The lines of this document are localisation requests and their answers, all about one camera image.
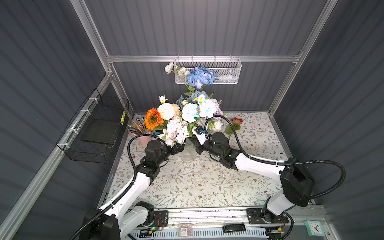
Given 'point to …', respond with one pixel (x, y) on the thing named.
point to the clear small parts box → (185, 229)
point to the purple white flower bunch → (215, 124)
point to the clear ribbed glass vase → (188, 154)
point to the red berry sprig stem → (236, 123)
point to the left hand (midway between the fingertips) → (180, 139)
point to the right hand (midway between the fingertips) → (191, 137)
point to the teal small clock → (314, 228)
